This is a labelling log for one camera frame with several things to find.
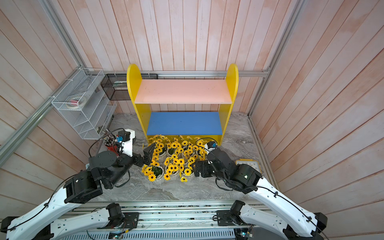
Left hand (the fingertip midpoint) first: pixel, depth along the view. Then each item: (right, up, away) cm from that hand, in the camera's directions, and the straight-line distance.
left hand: (145, 143), depth 61 cm
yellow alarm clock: (+58, -15, +30) cm, 68 cm away
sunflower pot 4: (+1, -2, +27) cm, 27 cm away
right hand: (+23, -10, +8) cm, 26 cm away
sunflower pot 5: (+10, -7, +25) cm, 28 cm away
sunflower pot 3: (+10, -13, +16) cm, 23 cm away
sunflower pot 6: (+18, -6, +23) cm, 30 cm away
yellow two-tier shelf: (+18, +24, +61) cm, 68 cm away
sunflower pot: (+17, -15, +17) cm, 29 cm away
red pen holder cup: (-29, -6, +30) cm, 42 cm away
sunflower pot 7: (+25, -7, +24) cm, 35 cm away
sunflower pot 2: (-1, -18, +21) cm, 27 cm away
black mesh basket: (-26, +32, +28) cm, 50 cm away
